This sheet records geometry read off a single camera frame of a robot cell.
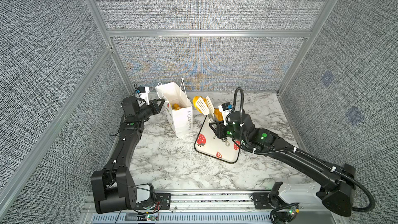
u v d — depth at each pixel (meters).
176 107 1.01
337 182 0.40
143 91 0.71
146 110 0.70
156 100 0.71
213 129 0.69
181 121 0.88
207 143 0.92
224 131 0.63
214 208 0.73
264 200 0.73
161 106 0.76
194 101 0.74
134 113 0.61
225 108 0.62
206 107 0.70
